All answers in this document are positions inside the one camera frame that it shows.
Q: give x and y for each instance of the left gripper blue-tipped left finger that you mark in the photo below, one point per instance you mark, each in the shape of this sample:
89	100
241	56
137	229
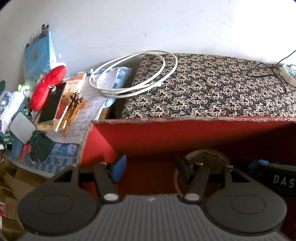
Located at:
116	169

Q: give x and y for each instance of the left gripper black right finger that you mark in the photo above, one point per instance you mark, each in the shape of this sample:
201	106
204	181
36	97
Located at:
186	169

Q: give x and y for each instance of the brown tape roll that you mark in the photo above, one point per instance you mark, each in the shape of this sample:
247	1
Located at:
208	162

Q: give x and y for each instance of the red cardboard box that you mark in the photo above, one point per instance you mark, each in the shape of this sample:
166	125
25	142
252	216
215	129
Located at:
152	145

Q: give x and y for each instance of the white printed paper sheet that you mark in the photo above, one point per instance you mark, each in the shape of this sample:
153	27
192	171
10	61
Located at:
78	129

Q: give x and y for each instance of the floral patterned cushion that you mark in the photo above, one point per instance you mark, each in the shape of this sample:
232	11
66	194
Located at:
209	85

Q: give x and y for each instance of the black smartphone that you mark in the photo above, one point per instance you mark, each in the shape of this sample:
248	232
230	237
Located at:
50	109

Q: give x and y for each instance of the blue white patterned packet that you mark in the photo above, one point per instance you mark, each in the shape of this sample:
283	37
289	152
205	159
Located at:
113	78

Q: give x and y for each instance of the small square mirror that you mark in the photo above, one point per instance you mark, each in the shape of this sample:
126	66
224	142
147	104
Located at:
22	128

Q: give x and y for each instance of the white power strip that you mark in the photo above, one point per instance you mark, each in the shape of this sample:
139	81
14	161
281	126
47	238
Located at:
288	72

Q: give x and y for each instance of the red plush cushion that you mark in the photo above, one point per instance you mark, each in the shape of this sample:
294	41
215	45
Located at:
47	84

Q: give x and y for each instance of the green frog toy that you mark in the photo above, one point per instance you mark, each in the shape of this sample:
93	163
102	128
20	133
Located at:
27	89

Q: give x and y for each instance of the pile of folded clothes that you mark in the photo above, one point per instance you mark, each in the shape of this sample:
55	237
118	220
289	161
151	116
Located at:
11	104

